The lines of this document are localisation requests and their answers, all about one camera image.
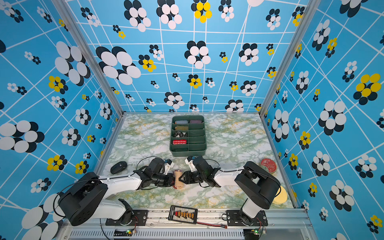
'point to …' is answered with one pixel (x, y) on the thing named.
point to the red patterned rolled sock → (179, 142)
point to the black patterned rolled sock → (180, 134)
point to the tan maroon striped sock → (178, 184)
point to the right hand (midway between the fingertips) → (182, 179)
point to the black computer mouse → (118, 167)
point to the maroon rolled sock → (195, 121)
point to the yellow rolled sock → (181, 127)
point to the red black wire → (221, 225)
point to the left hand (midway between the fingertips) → (178, 182)
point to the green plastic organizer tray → (188, 137)
